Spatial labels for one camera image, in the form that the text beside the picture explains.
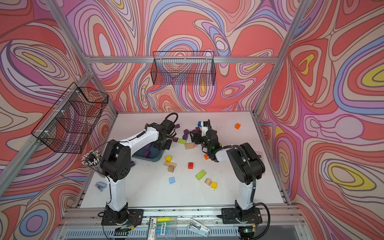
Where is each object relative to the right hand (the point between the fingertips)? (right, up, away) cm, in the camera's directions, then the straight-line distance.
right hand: (194, 135), depth 96 cm
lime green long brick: (-9, -5, +7) cm, 12 cm away
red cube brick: (-3, -18, -7) cm, 20 cm away
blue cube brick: (+3, +7, +15) cm, 17 cm away
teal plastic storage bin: (-24, -12, -9) cm, 28 cm away
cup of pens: (-54, -11, -18) cm, 58 cm away
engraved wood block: (-15, -17, -5) cm, 24 cm away
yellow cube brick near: (+11, -28, -12) cm, 32 cm away
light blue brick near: (-14, -26, -10) cm, 31 cm away
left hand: (-18, -8, -1) cm, 20 cm away
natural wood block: (-3, -8, +4) cm, 9 cm away
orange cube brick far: (+32, +6, +14) cm, 36 cm away
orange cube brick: (+8, -15, +1) cm, 17 cm away
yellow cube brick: (-17, -15, -3) cm, 22 cm away
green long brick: (+3, -23, -8) cm, 25 cm away
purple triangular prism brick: (-30, -12, -5) cm, 33 cm away
